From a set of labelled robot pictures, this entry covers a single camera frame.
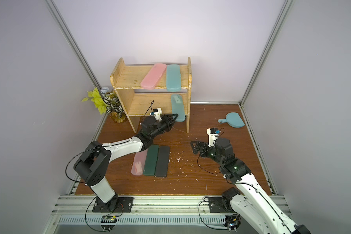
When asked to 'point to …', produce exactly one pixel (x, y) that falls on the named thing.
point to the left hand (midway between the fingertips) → (180, 115)
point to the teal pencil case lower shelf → (178, 107)
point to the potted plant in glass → (107, 102)
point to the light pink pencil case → (139, 163)
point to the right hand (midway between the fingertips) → (197, 141)
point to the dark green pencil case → (151, 160)
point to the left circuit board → (108, 222)
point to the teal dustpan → (233, 119)
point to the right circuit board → (233, 222)
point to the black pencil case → (162, 162)
